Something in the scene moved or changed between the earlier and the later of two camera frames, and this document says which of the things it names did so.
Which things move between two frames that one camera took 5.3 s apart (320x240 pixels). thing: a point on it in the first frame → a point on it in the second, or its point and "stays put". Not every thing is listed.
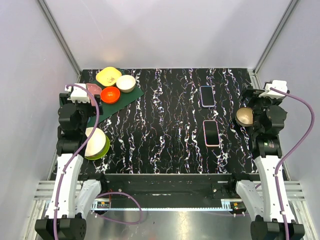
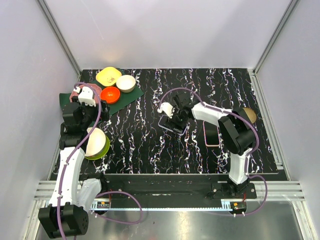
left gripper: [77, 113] → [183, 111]
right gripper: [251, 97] → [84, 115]
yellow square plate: [108, 76] stays put
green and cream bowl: [101, 153] stays put
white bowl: [96, 142] stays put
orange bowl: [110, 94] stays put
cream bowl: [126, 83] stays put
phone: [207, 96] → [176, 125]
